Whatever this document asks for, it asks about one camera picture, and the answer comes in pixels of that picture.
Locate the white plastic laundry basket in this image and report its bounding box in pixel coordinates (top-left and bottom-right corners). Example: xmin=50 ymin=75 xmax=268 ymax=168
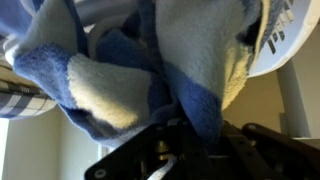
xmin=248 ymin=0 xmax=320 ymax=78

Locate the white and blue towel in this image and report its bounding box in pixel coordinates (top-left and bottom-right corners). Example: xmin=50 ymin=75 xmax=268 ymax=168
xmin=0 ymin=0 xmax=284 ymax=151

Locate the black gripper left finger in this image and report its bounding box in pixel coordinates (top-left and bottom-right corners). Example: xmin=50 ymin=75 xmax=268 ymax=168
xmin=172 ymin=118 xmax=202 ymax=158

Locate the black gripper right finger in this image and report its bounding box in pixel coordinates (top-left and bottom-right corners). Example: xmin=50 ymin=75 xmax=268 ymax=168
xmin=220 ymin=120 xmax=255 ymax=162

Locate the plaid bed comforter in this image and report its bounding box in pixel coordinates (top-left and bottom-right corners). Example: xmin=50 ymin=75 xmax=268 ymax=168
xmin=0 ymin=49 xmax=58 ymax=120

